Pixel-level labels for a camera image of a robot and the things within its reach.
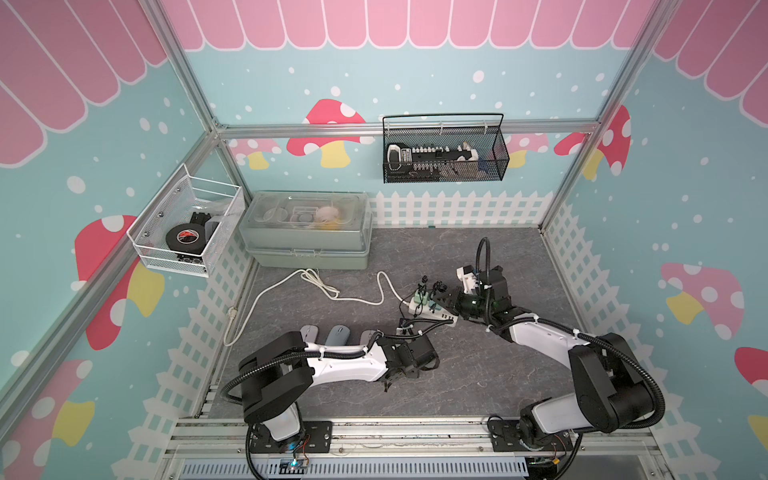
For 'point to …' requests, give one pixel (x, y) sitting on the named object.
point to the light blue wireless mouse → (338, 335)
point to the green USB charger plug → (417, 298)
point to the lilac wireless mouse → (309, 333)
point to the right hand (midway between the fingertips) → (432, 297)
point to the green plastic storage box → (308, 230)
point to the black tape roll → (186, 237)
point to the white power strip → (428, 311)
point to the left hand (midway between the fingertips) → (404, 364)
